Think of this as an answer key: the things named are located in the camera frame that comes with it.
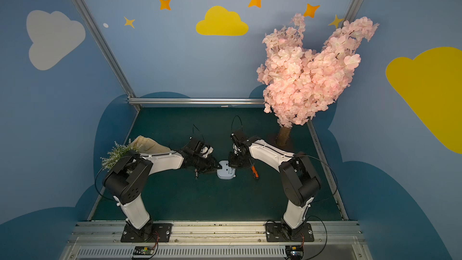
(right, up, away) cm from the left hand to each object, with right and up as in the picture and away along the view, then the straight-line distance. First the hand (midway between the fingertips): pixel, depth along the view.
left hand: (221, 166), depth 90 cm
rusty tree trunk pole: (+33, +16, +5) cm, 37 cm away
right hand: (+6, +1, -1) cm, 6 cm away
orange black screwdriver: (+17, -4, 0) cm, 18 cm away
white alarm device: (+3, -3, -2) cm, 4 cm away
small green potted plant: (-46, +9, -12) cm, 48 cm away
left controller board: (-31, -30, -19) cm, 47 cm away
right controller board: (+31, -31, -18) cm, 48 cm away
